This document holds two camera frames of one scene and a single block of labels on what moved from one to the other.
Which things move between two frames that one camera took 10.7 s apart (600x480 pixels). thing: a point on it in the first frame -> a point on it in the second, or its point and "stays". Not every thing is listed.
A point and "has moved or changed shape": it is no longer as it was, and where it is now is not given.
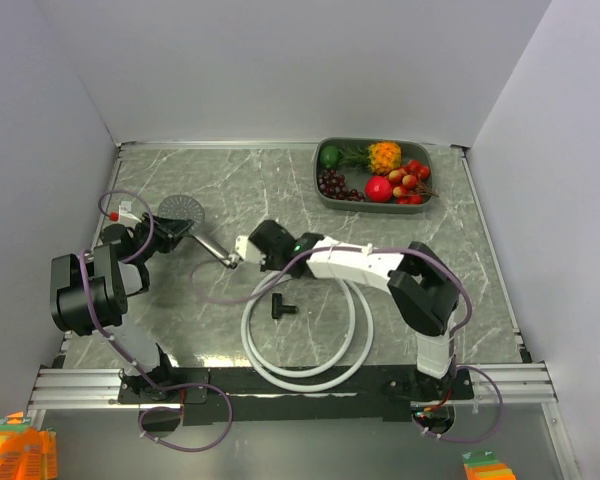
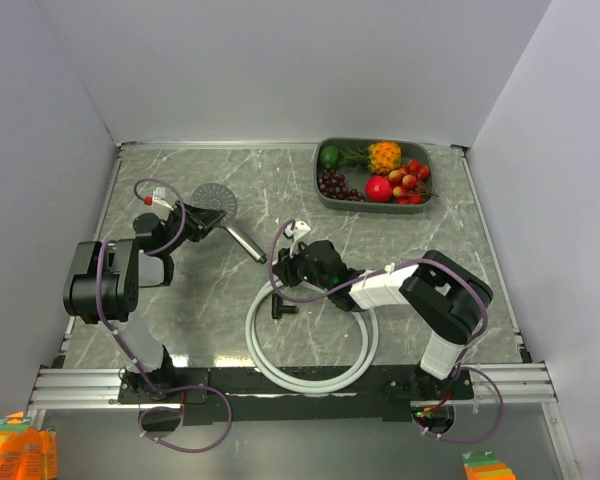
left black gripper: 168,231 -> 198,219
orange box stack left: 12,449 stays
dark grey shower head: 188,208 -> 217,196
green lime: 330,157 stays
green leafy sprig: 354,158 stays
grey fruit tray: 410,150 stays
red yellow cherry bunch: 407,185 stays
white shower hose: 265,368 has moved or changed shape
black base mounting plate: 380,396 stays
